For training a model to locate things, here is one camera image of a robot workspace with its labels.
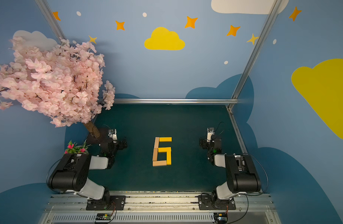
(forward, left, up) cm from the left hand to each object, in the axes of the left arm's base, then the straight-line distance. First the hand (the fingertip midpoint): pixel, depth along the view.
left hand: (118, 136), depth 95 cm
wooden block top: (-1, -26, -6) cm, 27 cm away
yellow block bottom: (-11, -35, -5) cm, 37 cm away
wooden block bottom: (-16, -30, -6) cm, 34 cm away
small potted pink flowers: (-16, +17, +11) cm, 26 cm away
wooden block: (-10, -26, -6) cm, 29 cm away
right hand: (+2, -64, 0) cm, 64 cm away
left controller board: (-45, -2, -7) cm, 46 cm away
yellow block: (-6, -32, -7) cm, 33 cm away
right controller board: (-44, -65, -8) cm, 79 cm away
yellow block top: (+2, -32, -6) cm, 33 cm away
